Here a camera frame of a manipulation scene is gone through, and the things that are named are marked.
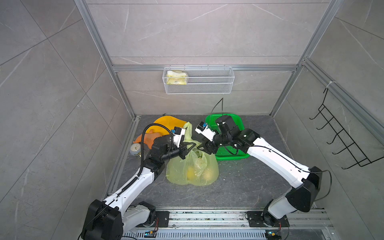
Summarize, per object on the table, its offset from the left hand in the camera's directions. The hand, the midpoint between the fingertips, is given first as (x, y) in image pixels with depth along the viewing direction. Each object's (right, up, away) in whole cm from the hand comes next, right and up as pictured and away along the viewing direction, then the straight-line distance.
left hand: (195, 142), depth 73 cm
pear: (+7, -19, +7) cm, 22 cm away
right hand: (+3, 0, 0) cm, 3 cm away
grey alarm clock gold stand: (-39, -7, +22) cm, 46 cm away
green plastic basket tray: (+13, -5, -6) cm, 15 cm away
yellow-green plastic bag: (+2, -12, -3) cm, 13 cm away
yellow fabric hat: (-20, +12, +40) cm, 46 cm away
